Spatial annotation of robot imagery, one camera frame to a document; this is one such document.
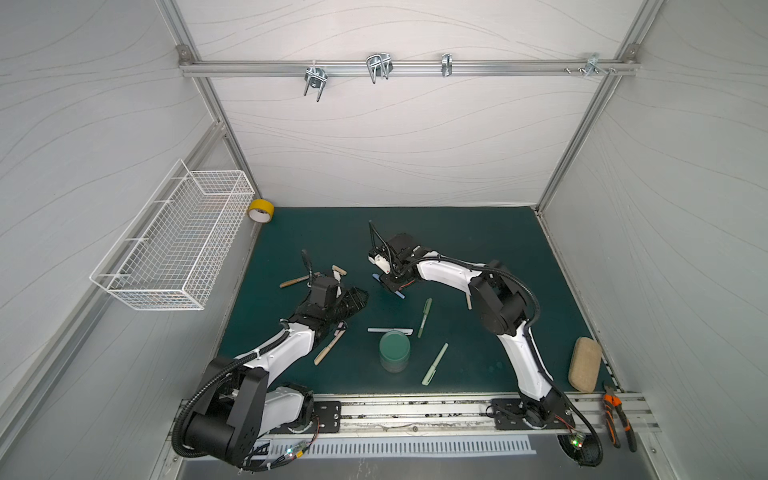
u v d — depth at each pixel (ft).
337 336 2.83
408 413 2.46
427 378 2.61
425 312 2.98
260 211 3.80
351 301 2.56
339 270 3.32
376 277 3.24
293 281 3.14
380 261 2.97
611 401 2.46
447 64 2.56
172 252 2.25
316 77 2.60
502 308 1.86
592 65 2.51
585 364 2.60
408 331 2.88
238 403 1.35
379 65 2.51
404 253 2.62
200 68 2.61
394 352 2.42
